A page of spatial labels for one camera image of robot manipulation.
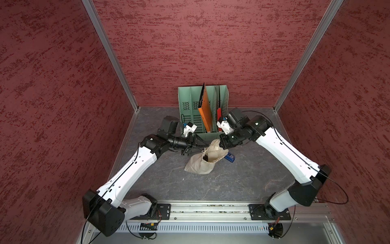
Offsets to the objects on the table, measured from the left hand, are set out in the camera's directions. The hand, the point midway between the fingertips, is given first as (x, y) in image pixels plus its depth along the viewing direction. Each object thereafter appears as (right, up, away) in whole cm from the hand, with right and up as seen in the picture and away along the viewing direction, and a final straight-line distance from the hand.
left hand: (204, 151), depth 64 cm
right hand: (+8, 0, +7) cm, 11 cm away
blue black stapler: (+17, -9, +26) cm, 32 cm away
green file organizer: (-9, +28, +36) cm, 46 cm away
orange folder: (+1, +20, +19) cm, 28 cm away
